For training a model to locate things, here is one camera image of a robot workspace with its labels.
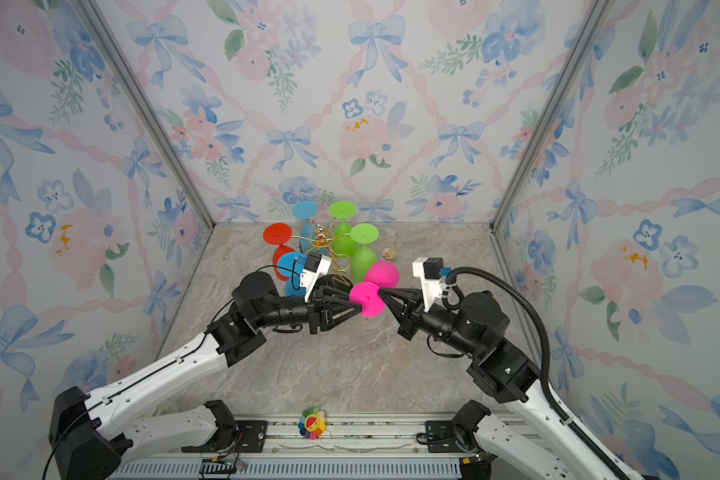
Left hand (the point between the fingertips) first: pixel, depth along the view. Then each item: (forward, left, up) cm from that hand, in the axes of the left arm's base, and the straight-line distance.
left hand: (359, 306), depth 58 cm
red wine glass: (+24, +21, -5) cm, 32 cm away
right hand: (+3, -4, +2) cm, 5 cm away
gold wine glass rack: (+23, +10, -6) cm, 26 cm away
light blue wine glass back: (+23, +14, -6) cm, 27 cm away
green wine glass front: (+22, -1, -12) cm, 26 cm away
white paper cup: (-18, +30, 0) cm, 35 cm away
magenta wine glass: (+12, -5, -5) cm, 14 cm away
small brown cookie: (+43, -10, -35) cm, 56 cm away
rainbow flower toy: (-14, +12, -34) cm, 38 cm away
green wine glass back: (+30, +6, -15) cm, 34 cm away
